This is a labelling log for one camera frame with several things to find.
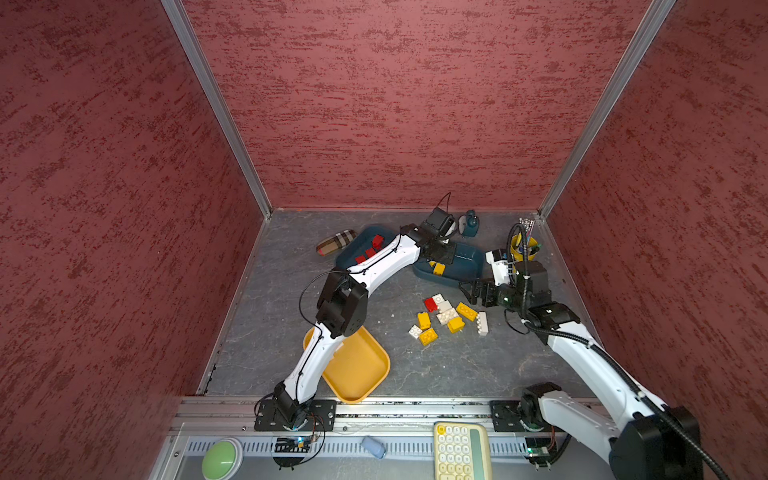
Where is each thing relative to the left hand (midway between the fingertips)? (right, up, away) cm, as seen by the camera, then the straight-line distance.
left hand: (449, 259), depth 92 cm
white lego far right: (+10, -20, -3) cm, 22 cm away
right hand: (+3, -8, -10) cm, 13 cm away
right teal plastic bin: (+9, -4, +14) cm, 17 cm away
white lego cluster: (-1, -16, +1) cm, 16 cm away
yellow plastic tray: (-28, -30, -10) cm, 42 cm away
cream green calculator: (-2, -44, -24) cm, 50 cm away
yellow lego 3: (+2, -20, -3) cm, 20 cm away
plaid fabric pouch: (-39, +5, +15) cm, 42 cm away
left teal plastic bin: (-31, +6, +15) cm, 35 cm away
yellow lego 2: (+6, -17, +1) cm, 18 cm away
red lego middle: (-5, -15, +2) cm, 16 cm away
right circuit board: (+18, -45, -21) cm, 53 cm away
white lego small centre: (-11, -22, -4) cm, 25 cm away
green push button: (-57, -45, -24) cm, 77 cm away
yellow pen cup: (+23, +4, +6) cm, 25 cm away
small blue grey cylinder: (-22, -43, -23) cm, 54 cm away
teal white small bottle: (+10, +12, +17) cm, 23 cm away
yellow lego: (-2, -4, +8) cm, 10 cm away
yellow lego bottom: (-7, -23, -4) cm, 25 cm away
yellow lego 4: (-8, -19, -2) cm, 21 cm away
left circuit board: (-43, -44, -20) cm, 65 cm away
